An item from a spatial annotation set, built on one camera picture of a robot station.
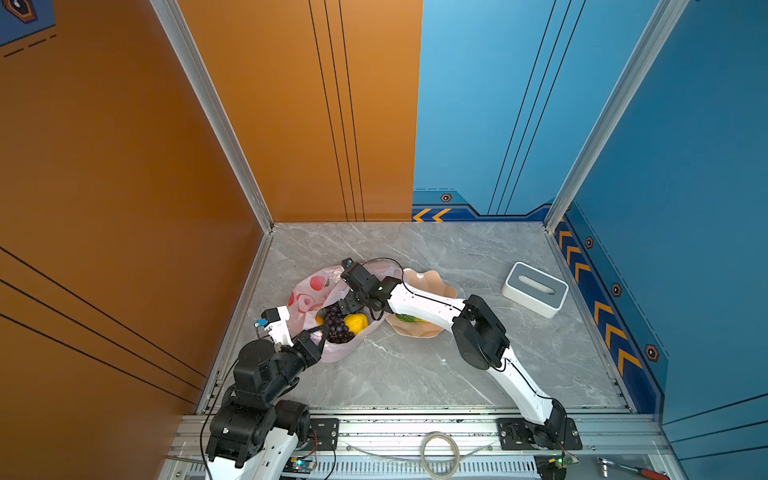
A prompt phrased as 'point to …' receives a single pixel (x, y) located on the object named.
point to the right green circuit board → (564, 460)
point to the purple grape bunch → (337, 331)
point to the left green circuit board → (300, 464)
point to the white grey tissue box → (535, 290)
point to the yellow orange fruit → (356, 322)
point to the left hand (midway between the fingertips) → (330, 325)
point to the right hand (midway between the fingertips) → (348, 294)
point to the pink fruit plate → (430, 281)
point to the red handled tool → (645, 473)
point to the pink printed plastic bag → (315, 290)
